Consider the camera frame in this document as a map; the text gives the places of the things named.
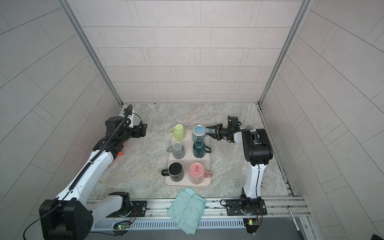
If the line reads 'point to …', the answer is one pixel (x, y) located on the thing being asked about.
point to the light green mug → (178, 132)
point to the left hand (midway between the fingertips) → (143, 121)
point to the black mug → (175, 171)
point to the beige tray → (188, 162)
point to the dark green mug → (199, 149)
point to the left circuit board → (121, 228)
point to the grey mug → (177, 150)
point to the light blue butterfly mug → (199, 132)
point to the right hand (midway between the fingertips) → (207, 129)
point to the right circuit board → (251, 224)
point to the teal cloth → (187, 209)
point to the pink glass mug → (197, 173)
